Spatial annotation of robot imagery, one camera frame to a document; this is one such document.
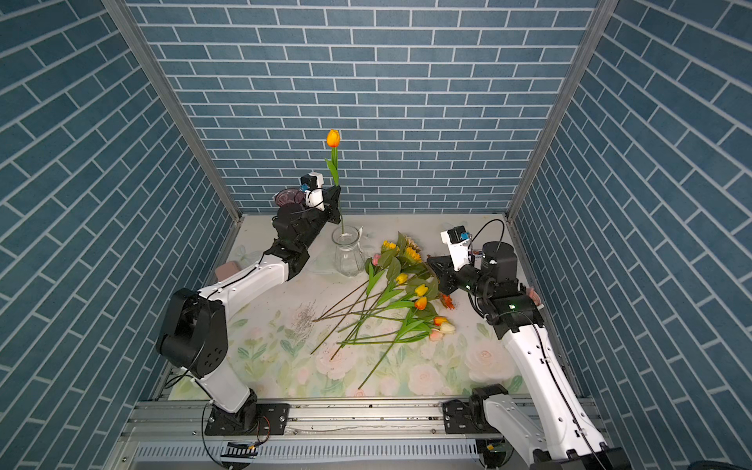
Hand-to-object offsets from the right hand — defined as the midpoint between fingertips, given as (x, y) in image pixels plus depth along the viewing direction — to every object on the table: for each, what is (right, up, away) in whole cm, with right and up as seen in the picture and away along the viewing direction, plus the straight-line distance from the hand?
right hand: (434, 261), depth 71 cm
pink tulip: (-16, -1, +31) cm, 35 cm away
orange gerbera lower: (+7, -14, +20) cm, 26 cm away
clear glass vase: (-25, -1, +25) cm, 35 cm away
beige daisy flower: (-2, +4, +34) cm, 34 cm away
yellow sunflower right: (-3, 0, +31) cm, 31 cm away
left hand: (-23, +20, +8) cm, 31 cm away
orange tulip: (-1, -15, +20) cm, 25 cm away
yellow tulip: (-1, -12, +25) cm, 27 cm away
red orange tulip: (+5, -20, +19) cm, 28 cm away
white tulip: (+6, -21, +16) cm, 27 cm away
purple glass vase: (-46, +21, +30) cm, 59 cm away
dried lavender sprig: (-38, -21, +20) cm, 48 cm away
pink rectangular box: (-69, -5, +32) cm, 77 cm away
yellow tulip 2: (-8, -9, +28) cm, 30 cm away
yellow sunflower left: (-12, +2, +33) cm, 35 cm away
